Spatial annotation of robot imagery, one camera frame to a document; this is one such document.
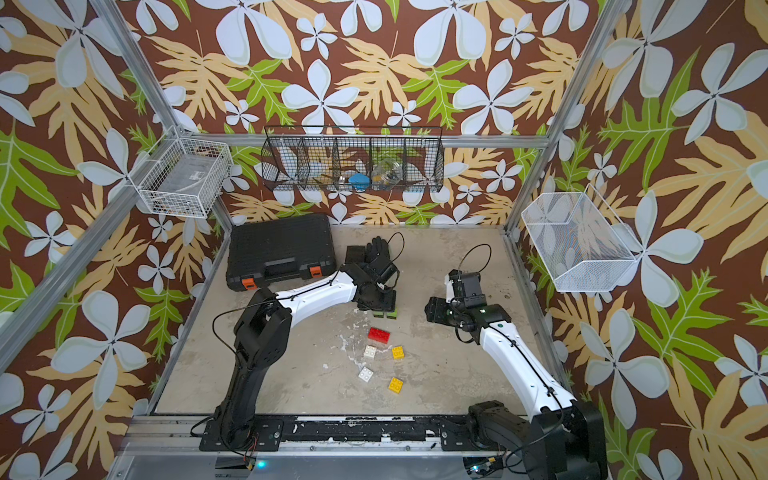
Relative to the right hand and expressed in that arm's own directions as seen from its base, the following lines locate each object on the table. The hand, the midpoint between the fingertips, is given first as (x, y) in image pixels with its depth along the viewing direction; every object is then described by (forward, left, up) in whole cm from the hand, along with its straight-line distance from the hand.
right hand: (432, 307), depth 84 cm
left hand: (+6, +12, -7) cm, 15 cm away
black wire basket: (+45, +24, +20) cm, 55 cm away
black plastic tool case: (+26, +56, -4) cm, 62 cm away
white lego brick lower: (-15, +19, -10) cm, 27 cm away
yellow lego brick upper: (-9, +10, -10) cm, 17 cm away
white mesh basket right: (+11, -40, +14) cm, 44 cm away
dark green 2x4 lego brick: (+3, +12, -9) cm, 16 cm away
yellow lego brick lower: (-18, +11, -10) cm, 23 cm away
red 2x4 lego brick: (-3, +16, -11) cm, 20 cm away
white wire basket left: (+31, +73, +23) cm, 82 cm away
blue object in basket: (+36, +21, +17) cm, 45 cm away
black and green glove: (+31, +17, -12) cm, 37 cm away
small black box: (+30, +25, -12) cm, 40 cm away
